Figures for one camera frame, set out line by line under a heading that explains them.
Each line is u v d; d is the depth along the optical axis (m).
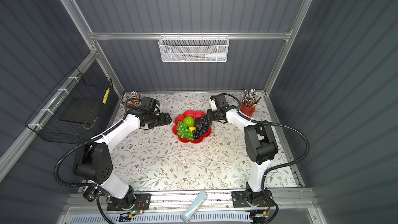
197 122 0.98
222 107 0.75
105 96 0.84
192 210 0.67
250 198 0.66
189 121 0.96
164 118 0.81
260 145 0.51
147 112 0.68
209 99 0.91
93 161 0.45
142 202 0.72
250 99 0.93
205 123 0.94
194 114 1.04
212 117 0.87
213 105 0.88
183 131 0.91
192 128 0.94
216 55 0.86
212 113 0.87
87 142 0.45
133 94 0.99
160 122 0.81
